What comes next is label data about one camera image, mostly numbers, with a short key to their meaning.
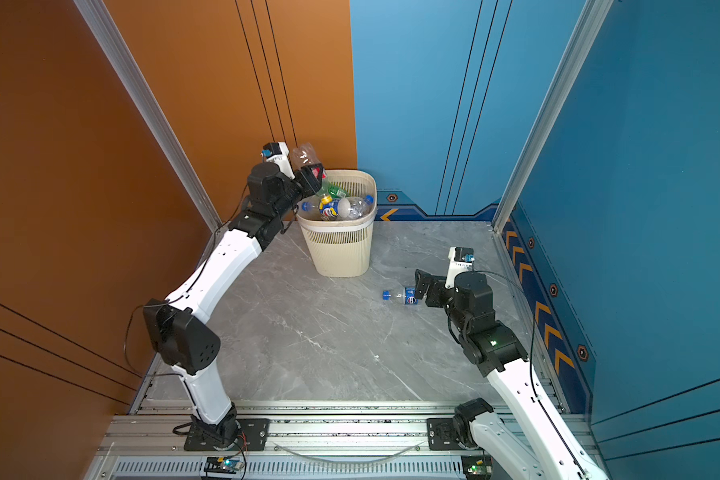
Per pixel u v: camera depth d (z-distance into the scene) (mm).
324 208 845
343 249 920
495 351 482
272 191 584
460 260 599
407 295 940
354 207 860
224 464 707
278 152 670
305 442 734
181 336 454
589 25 712
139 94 828
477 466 710
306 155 750
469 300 507
